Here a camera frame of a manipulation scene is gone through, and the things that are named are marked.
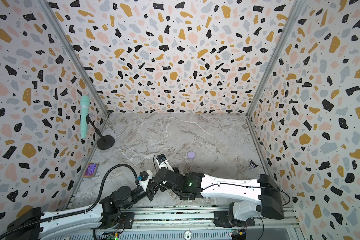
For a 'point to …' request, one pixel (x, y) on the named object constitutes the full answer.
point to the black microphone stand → (106, 142)
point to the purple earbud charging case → (191, 154)
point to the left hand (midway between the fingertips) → (164, 178)
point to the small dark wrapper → (253, 164)
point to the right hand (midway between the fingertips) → (158, 173)
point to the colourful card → (91, 169)
